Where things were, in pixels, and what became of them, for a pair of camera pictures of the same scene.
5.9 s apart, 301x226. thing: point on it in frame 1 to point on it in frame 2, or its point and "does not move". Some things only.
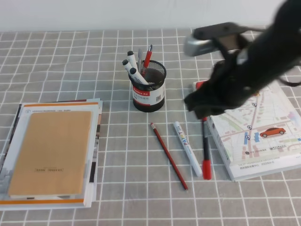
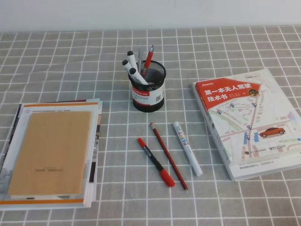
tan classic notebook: x=52 y=156 does not move
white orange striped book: x=51 y=161 does not move
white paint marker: x=187 y=148 does not move
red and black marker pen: x=207 y=162 to x=165 y=176
